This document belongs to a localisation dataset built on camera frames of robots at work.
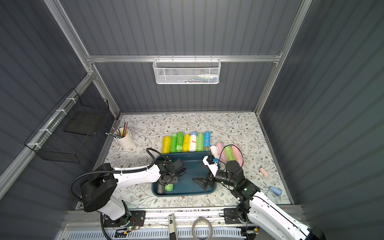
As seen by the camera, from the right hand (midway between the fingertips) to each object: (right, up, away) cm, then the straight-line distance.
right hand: (200, 171), depth 72 cm
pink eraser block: (+37, -4, +15) cm, 40 cm away
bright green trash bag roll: (-17, +10, +27) cm, 34 cm away
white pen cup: (-48, +15, +22) cm, 55 cm away
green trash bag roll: (-17, -11, +8) cm, 22 cm away
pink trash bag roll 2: (+24, +4, +20) cm, 32 cm away
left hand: (-14, -9, +13) cm, 21 cm away
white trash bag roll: (+10, +6, +23) cm, 26 cm away
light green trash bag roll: (+1, +11, +28) cm, 30 cm away
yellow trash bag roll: (-8, +11, +27) cm, 30 cm away
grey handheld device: (-13, -25, -4) cm, 29 cm away
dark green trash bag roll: (-13, +11, +28) cm, 33 cm away
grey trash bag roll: (-21, -12, +9) cm, 26 cm away
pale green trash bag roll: (+19, +5, +22) cm, 30 cm away
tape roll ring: (+5, -25, -3) cm, 26 cm away
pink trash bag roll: (+14, +5, +24) cm, 28 cm away
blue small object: (+42, -13, +10) cm, 45 cm away
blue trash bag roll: (+6, +12, +29) cm, 32 cm away
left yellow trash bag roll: (-22, +12, +28) cm, 38 cm away
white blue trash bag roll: (-4, +12, +28) cm, 30 cm away
